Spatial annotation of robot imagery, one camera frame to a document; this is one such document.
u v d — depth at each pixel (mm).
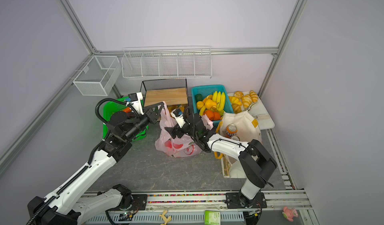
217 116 1030
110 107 1058
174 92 1032
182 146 763
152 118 578
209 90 1157
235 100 1147
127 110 1085
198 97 1126
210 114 992
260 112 1120
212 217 680
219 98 1082
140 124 575
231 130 888
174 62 964
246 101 1131
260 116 1044
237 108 1080
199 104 1085
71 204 409
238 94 1184
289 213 682
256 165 451
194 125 612
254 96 1171
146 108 611
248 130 846
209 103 1017
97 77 971
